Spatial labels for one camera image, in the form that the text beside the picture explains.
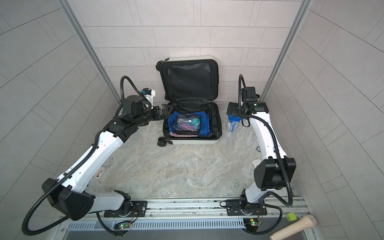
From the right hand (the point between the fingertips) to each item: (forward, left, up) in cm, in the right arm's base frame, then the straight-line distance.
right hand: (234, 109), depth 82 cm
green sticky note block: (-48, -19, -23) cm, 57 cm away
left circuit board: (-47, +55, -20) cm, 75 cm away
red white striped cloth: (-2, +31, -19) cm, 36 cm away
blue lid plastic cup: (+1, -1, -11) cm, 12 cm away
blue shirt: (+8, +16, -16) cm, 24 cm away
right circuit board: (-49, -3, -25) cm, 55 cm away
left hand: (-5, +33, +10) cm, 35 cm away
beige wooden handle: (-50, -25, -22) cm, 60 cm away
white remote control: (-21, -12, -24) cm, 34 cm away
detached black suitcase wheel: (-6, +43, -19) cm, 48 cm away
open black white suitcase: (+25, +24, -1) cm, 35 cm away
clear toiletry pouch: (+4, +28, -15) cm, 32 cm away
